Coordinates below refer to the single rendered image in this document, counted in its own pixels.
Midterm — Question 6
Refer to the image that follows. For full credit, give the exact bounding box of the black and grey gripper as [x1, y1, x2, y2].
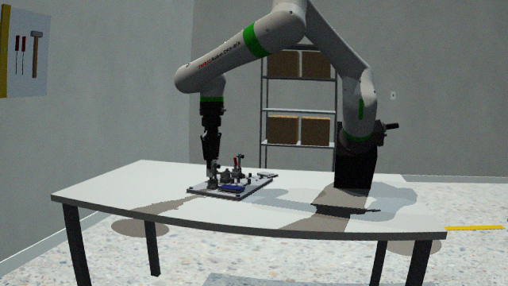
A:
[200, 117, 221, 178]

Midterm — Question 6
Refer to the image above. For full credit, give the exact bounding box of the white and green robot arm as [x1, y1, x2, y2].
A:
[174, 0, 399, 154]

